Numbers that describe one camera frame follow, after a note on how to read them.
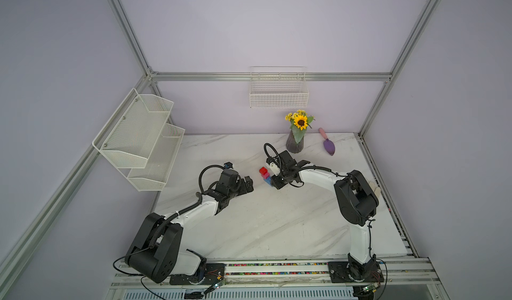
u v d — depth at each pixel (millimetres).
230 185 692
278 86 953
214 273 731
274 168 875
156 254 419
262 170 983
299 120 940
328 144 1147
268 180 976
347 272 730
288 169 758
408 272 751
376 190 971
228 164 813
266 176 981
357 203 521
